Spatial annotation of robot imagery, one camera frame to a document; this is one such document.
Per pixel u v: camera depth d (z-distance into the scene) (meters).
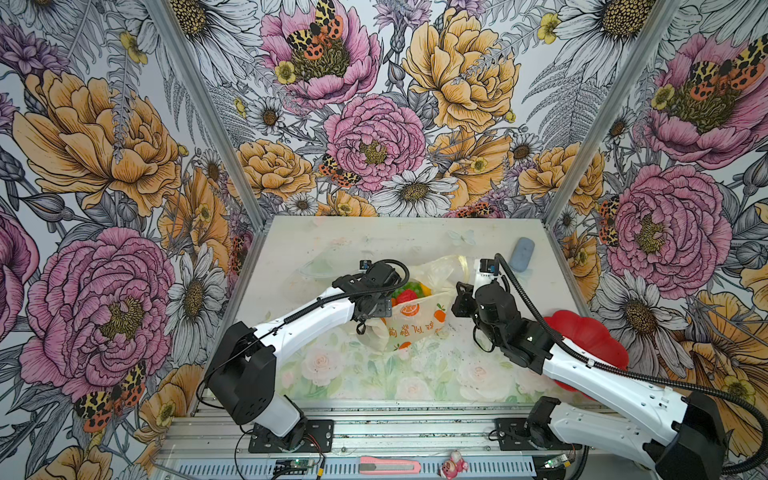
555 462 0.72
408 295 0.91
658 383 0.45
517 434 0.75
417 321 0.84
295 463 0.71
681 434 0.40
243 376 0.43
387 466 0.70
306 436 0.73
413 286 0.96
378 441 0.74
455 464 0.69
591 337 0.89
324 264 1.11
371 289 0.66
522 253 1.08
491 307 0.56
